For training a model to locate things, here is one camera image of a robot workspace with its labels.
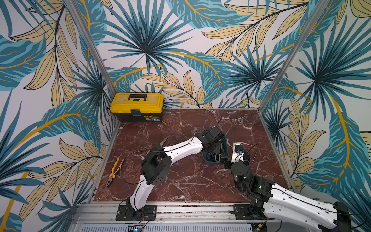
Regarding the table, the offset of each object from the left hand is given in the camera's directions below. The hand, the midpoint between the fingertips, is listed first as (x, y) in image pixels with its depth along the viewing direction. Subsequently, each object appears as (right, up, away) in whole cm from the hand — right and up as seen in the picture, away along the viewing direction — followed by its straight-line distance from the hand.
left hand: (217, 149), depth 86 cm
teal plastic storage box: (-1, -6, +6) cm, 8 cm away
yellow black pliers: (-61, -15, -3) cm, 63 cm away
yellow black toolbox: (-52, +27, +12) cm, 59 cm away
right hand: (+5, +2, -12) cm, 13 cm away
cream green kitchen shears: (-35, +2, +11) cm, 37 cm away
